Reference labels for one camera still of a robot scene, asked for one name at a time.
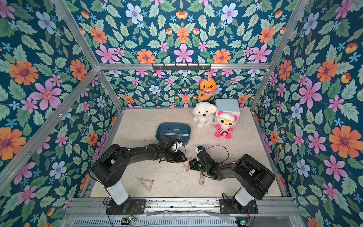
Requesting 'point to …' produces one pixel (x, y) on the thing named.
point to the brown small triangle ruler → (186, 164)
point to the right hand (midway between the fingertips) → (189, 162)
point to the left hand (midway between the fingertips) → (186, 159)
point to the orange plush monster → (208, 86)
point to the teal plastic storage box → (178, 130)
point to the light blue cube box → (231, 106)
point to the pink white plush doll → (226, 121)
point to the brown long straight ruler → (202, 179)
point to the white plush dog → (203, 113)
